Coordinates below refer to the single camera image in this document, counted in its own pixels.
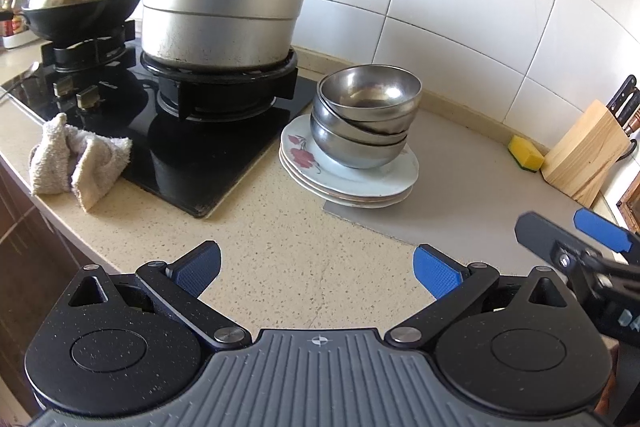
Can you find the beige dish cloth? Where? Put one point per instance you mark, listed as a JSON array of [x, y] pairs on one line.
[[71, 160]]

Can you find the black gas stove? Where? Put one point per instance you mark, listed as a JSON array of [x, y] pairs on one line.
[[194, 134]]

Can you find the wooden framed window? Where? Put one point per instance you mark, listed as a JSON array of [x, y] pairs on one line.
[[629, 206]]

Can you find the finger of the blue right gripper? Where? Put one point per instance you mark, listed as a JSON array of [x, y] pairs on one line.
[[617, 239]]

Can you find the white plate colourful flowers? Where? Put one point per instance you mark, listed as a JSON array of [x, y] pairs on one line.
[[341, 199]]

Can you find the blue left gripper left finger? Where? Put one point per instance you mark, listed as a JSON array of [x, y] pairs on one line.
[[197, 269]]

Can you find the wooden knife block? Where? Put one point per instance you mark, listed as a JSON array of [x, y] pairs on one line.
[[578, 165]]

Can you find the black handled knife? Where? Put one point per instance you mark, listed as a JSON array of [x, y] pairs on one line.
[[621, 95]]

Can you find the steel bowl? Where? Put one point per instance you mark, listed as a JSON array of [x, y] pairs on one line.
[[371, 92], [353, 154], [384, 132]]

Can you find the black scissors handle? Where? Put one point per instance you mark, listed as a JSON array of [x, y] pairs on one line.
[[629, 108]]

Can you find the yellow sponge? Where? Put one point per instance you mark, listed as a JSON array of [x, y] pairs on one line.
[[525, 153]]

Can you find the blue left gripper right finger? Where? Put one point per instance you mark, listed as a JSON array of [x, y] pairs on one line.
[[436, 272]]

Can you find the wooden handled knife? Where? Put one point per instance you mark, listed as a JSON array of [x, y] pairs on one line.
[[633, 124]]

